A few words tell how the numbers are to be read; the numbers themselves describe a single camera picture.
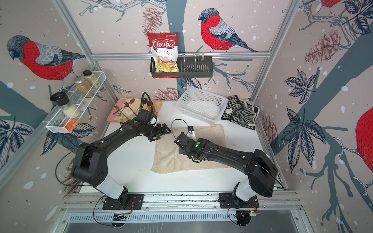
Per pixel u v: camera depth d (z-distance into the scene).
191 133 0.73
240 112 1.03
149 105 1.12
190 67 1.07
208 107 1.17
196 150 0.57
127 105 1.18
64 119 0.71
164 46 0.82
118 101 1.22
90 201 0.75
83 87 0.75
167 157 0.87
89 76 0.80
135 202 0.73
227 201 0.73
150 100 1.15
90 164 0.45
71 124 0.66
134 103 1.20
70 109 0.68
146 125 0.75
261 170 0.41
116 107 1.16
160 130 0.79
